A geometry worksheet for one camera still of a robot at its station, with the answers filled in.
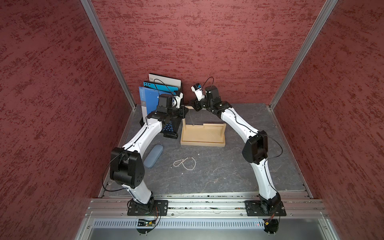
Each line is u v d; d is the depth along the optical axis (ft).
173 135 3.29
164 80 3.21
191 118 3.84
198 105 2.62
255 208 2.43
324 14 2.42
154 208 2.39
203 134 3.45
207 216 2.41
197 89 2.56
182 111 2.43
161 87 3.02
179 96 2.50
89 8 2.33
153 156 2.97
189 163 2.94
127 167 1.48
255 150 1.91
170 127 3.19
